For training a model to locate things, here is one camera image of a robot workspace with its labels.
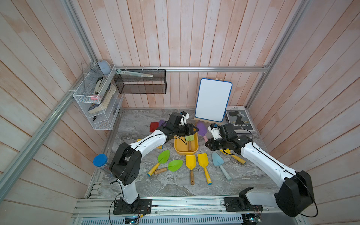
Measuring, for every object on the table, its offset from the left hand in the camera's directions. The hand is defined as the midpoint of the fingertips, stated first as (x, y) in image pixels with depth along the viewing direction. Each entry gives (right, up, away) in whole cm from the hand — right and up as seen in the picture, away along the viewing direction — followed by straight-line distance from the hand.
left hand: (196, 132), depth 84 cm
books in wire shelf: (-57, +15, -5) cm, 59 cm away
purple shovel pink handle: (+4, +1, +2) cm, 5 cm away
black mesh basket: (-48, +35, +23) cm, 64 cm away
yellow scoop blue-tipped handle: (+6, -19, +7) cm, 21 cm away
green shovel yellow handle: (-22, -18, +8) cm, 29 cm away
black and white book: (+38, +8, +24) cm, 45 cm away
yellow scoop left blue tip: (-23, -11, +10) cm, 28 cm away
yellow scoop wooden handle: (-3, -20, +6) cm, 21 cm away
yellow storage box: (-9, -11, +12) cm, 18 cm away
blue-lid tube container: (-51, -14, -14) cm, 54 cm away
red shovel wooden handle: (-30, +3, +26) cm, 40 cm away
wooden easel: (+12, +7, +19) cm, 24 cm away
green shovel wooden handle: (-14, -22, +4) cm, 27 cm away
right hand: (+7, -7, 0) cm, 9 cm away
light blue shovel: (+15, -20, +6) cm, 26 cm away
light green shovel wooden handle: (-3, -6, +17) cm, 18 cm away
